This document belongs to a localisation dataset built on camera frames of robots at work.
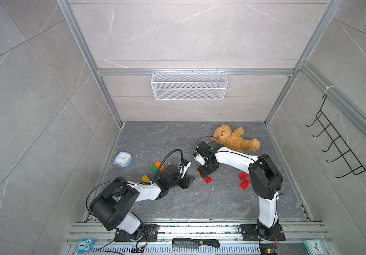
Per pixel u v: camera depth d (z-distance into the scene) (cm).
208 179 90
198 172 84
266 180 50
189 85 101
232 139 100
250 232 73
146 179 88
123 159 97
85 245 69
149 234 72
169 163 96
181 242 71
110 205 45
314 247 69
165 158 68
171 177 70
